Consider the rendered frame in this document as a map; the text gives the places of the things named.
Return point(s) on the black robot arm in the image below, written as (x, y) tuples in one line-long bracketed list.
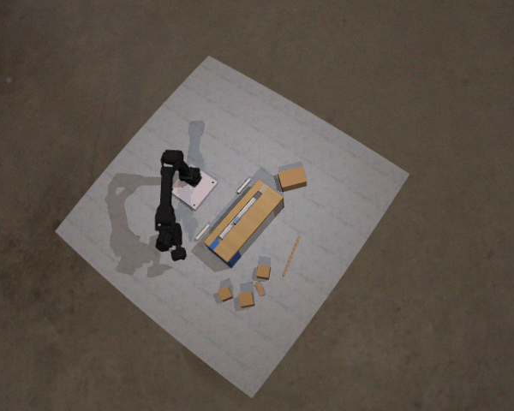
[(165, 212)]

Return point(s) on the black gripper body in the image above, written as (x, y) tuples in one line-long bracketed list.
[(179, 252)]

